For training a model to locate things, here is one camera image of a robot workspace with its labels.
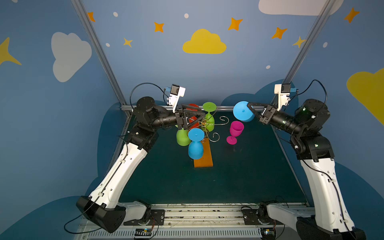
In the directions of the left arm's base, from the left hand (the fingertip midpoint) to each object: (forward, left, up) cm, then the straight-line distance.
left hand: (201, 110), depth 54 cm
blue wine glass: (-1, +1, -24) cm, 24 cm away
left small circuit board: (-33, +27, -52) cm, 67 cm away
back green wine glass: (+9, -5, -19) cm, 22 cm away
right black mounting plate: (-26, -27, -50) cm, 63 cm away
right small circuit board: (-33, -36, -53) cm, 72 cm away
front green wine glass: (+6, +9, -25) cm, 27 cm away
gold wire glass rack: (+10, -2, -19) cm, 21 cm away
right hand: (+3, -19, +1) cm, 19 cm away
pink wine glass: (+21, -25, -35) cm, 48 cm away
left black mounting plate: (-27, +20, -50) cm, 60 cm away
